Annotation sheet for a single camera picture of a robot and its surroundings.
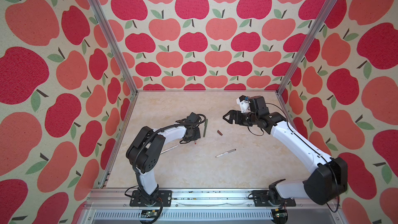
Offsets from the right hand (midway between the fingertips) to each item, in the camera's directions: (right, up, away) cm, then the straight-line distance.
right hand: (230, 120), depth 81 cm
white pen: (-36, -19, +9) cm, 42 cm away
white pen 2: (-1, -20, +9) cm, 22 cm away
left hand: (-17, -13, +14) cm, 25 cm away
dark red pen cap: (-4, -9, +18) cm, 20 cm away
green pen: (-12, -6, +20) cm, 25 cm away
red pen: (-19, -15, +13) cm, 27 cm away
